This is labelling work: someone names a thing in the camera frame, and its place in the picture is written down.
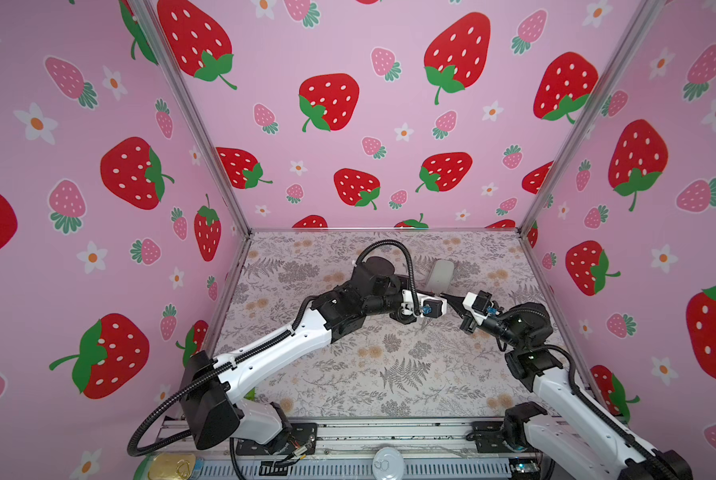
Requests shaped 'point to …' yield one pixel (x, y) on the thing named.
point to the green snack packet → (252, 394)
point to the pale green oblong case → (442, 276)
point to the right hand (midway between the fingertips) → (444, 293)
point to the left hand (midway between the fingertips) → (431, 286)
